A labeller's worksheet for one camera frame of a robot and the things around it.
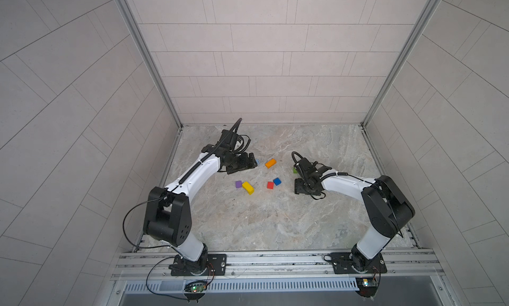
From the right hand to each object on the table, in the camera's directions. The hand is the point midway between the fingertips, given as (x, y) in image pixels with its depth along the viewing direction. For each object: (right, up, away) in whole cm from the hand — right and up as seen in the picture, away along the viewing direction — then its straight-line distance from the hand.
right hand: (299, 190), depth 92 cm
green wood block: (-5, +11, -15) cm, 19 cm away
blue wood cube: (-11, +4, +1) cm, 11 cm away
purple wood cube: (-29, +3, -1) cm, 29 cm away
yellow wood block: (-24, +2, -3) cm, 24 cm away
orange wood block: (-14, +12, +7) cm, 19 cm away
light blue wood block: (-20, +13, +8) cm, 25 cm away
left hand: (-21, +14, -8) cm, 27 cm away
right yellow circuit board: (+19, -27, -24) cm, 41 cm away
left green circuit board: (-39, -25, -28) cm, 54 cm away
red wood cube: (-14, +2, 0) cm, 14 cm away
